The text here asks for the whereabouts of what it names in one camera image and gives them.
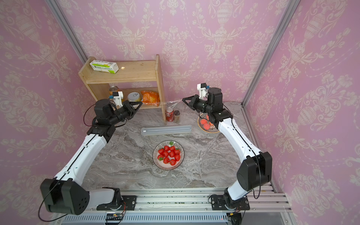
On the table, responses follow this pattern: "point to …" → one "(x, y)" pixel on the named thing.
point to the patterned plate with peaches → (212, 129)
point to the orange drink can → (113, 89)
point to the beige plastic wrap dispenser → (150, 131)
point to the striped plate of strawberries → (161, 164)
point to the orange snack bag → (150, 97)
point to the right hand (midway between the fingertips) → (182, 99)
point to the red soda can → (170, 114)
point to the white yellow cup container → (133, 97)
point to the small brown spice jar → (177, 117)
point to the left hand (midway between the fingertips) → (143, 103)
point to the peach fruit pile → (206, 125)
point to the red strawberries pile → (169, 154)
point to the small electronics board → (114, 216)
